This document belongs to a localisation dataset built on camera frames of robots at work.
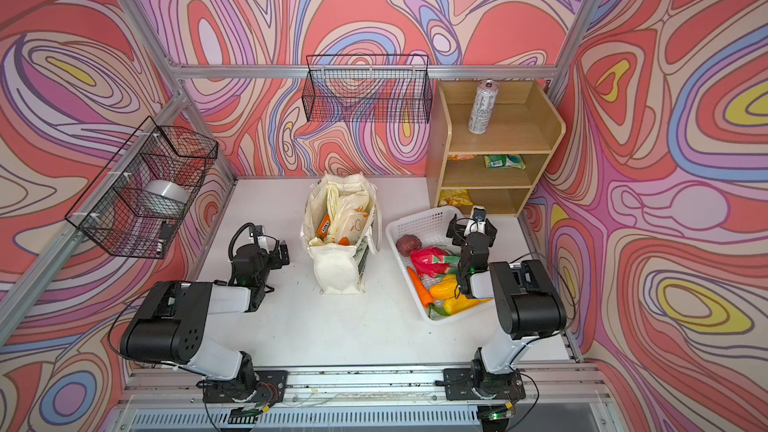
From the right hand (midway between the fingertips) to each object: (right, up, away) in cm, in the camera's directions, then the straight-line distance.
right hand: (471, 222), depth 94 cm
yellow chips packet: (-2, +8, +14) cm, 16 cm away
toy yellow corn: (-10, -19, -9) cm, 23 cm away
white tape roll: (-82, +9, -20) cm, 85 cm away
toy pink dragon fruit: (-14, -11, -9) cm, 20 cm away
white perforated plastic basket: (-12, -2, +5) cm, 14 cm away
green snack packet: (+12, +20, +5) cm, 24 cm away
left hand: (-64, -6, 0) cm, 64 cm away
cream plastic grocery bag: (-38, +4, -13) cm, 40 cm away
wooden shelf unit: (+3, +24, -7) cm, 25 cm away
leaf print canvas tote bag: (-40, -12, -14) cm, 44 cm away
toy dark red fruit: (-21, -7, -1) cm, 22 cm away
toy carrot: (-17, -19, -8) cm, 27 cm away
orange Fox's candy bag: (-47, -1, -3) cm, 47 cm away
